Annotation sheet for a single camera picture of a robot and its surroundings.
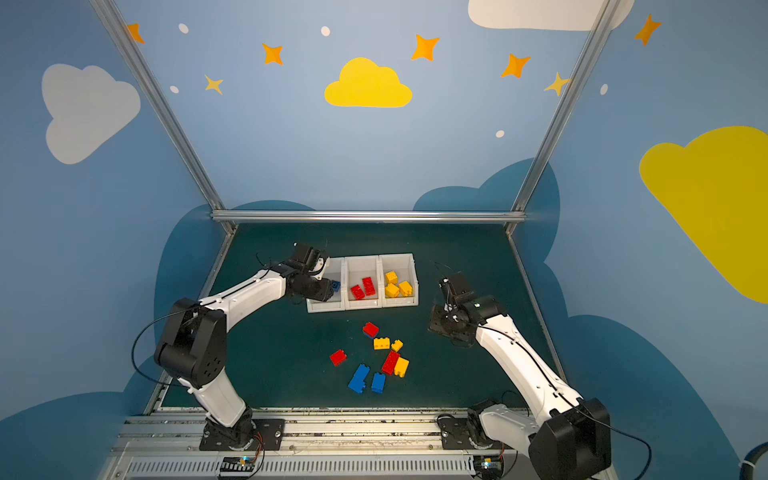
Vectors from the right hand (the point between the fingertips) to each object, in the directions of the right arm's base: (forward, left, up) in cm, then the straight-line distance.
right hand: (439, 321), depth 81 cm
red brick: (+2, +20, -11) cm, 23 cm away
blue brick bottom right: (-14, +16, -10) cm, 24 cm away
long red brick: (+18, +22, -11) cm, 30 cm away
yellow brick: (+20, +14, -9) cm, 26 cm away
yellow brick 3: (+16, +14, -10) cm, 23 cm away
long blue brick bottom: (-13, +22, -12) cm, 28 cm away
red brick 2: (-7, +29, -12) cm, 32 cm away
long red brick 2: (-8, +13, -11) cm, 19 cm away
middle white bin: (+25, +27, -10) cm, 38 cm away
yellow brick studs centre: (-3, +16, -11) cm, 20 cm away
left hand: (+12, +35, -5) cm, 37 cm away
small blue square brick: (+16, +33, -8) cm, 37 cm away
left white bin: (+19, +33, -5) cm, 39 cm away
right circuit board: (-31, -13, -16) cm, 37 cm away
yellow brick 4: (-9, +10, -11) cm, 17 cm away
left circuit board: (-34, +50, -14) cm, 62 cm away
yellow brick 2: (+17, +9, -10) cm, 22 cm away
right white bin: (+27, +10, -12) cm, 31 cm away
